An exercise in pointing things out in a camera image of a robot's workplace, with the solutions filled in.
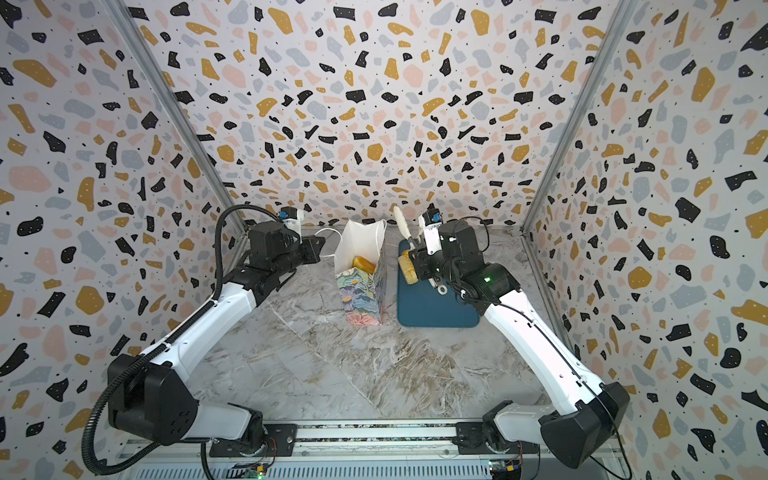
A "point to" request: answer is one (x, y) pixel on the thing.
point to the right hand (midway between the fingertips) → (412, 245)
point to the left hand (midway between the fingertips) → (324, 233)
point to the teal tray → (420, 305)
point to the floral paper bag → (364, 294)
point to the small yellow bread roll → (363, 264)
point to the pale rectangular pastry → (408, 268)
